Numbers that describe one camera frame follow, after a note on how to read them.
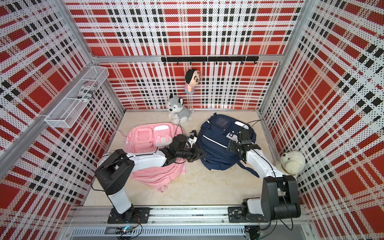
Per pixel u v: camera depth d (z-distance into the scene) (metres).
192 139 0.84
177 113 1.04
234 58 0.89
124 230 0.69
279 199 0.42
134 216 0.72
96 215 0.75
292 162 0.72
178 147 0.71
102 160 0.89
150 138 0.98
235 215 0.72
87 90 0.75
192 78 0.91
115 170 0.51
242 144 0.69
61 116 0.68
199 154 0.78
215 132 1.01
